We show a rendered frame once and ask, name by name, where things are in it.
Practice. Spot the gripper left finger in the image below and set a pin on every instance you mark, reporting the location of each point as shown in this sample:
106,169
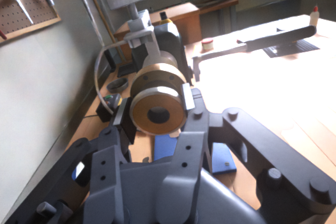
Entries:
105,171

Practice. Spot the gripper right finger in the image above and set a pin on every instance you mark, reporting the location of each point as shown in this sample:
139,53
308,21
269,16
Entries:
265,156

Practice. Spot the gold spool with silver rim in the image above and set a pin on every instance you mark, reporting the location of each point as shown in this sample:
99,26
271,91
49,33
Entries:
157,103

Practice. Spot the gold reel rotor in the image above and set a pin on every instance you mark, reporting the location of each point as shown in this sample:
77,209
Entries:
157,73

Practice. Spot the dark grey reel body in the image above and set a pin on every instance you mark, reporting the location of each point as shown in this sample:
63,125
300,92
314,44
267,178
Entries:
172,43

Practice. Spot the silver rod with black knob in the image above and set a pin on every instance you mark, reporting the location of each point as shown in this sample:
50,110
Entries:
86,6

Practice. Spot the small silver screw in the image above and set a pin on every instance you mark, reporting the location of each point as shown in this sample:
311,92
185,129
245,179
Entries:
227,164

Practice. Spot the blue mat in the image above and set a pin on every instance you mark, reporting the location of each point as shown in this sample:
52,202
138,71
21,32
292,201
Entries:
220,158

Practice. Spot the black control box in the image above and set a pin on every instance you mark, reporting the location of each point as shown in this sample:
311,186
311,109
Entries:
103,111

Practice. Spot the grey round dish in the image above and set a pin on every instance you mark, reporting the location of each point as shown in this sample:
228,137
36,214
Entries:
117,85

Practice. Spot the black flat plate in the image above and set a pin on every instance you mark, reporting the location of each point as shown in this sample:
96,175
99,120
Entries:
126,70

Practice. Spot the black upright block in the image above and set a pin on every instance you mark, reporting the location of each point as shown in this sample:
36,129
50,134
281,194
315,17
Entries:
110,60

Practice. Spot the black ribbed mat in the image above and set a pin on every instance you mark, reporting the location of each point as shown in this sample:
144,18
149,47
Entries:
302,47

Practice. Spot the white jar red lid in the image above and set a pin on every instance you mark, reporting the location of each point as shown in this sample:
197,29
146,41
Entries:
207,44

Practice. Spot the white glue bottle red cap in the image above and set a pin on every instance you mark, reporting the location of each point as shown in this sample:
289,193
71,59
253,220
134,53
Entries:
313,18

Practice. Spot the wooden bench with grey legs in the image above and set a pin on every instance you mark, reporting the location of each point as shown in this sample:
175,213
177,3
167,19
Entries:
223,9

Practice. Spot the wooden stick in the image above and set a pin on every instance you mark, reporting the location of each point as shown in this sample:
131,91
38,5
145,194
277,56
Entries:
102,17

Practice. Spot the yellow bottle black cap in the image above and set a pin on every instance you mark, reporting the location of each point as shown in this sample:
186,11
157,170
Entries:
166,19

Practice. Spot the silver pointed tool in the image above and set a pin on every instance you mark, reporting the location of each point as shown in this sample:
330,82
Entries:
22,6

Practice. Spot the brown pegboard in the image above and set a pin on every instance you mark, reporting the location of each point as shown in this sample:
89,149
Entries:
26,4

